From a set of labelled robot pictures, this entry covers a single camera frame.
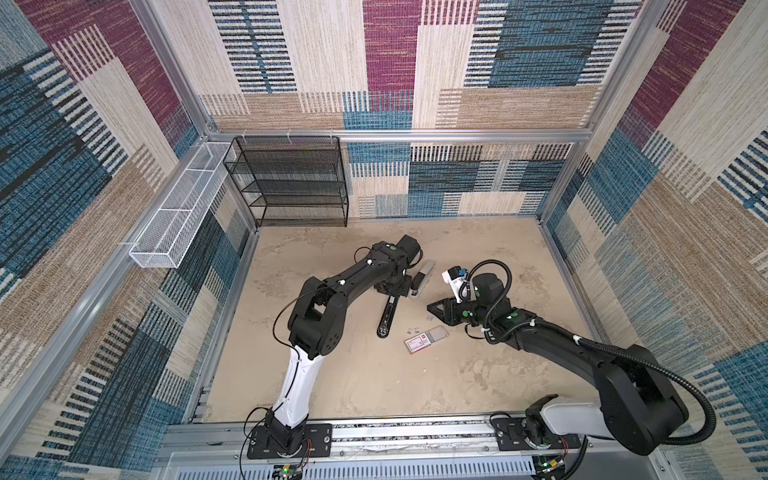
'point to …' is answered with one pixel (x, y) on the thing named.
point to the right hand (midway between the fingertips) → (431, 311)
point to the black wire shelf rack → (291, 181)
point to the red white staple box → (417, 343)
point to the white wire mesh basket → (167, 237)
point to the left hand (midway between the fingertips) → (397, 288)
